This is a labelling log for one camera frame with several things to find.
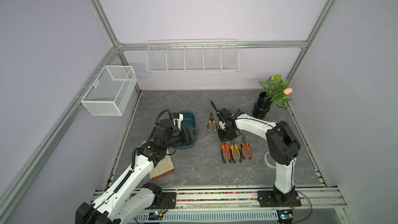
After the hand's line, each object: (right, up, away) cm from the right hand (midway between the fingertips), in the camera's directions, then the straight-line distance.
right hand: (222, 138), depth 93 cm
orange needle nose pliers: (+12, -3, -2) cm, 13 cm away
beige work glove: (-33, -14, -8) cm, 37 cm away
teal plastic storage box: (-21, +10, +7) cm, 24 cm away
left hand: (-14, +7, -19) cm, 25 cm away
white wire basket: (-63, +27, -9) cm, 69 cm away
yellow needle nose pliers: (-6, +11, +10) cm, 16 cm away
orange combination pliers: (0, -7, -6) cm, 10 cm away
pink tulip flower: (+34, +28, -12) cm, 45 cm away
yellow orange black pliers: (+8, -4, -4) cm, 10 cm away
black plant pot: (+26, +19, +5) cm, 32 cm away
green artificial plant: (+31, +31, -2) cm, 44 cm away
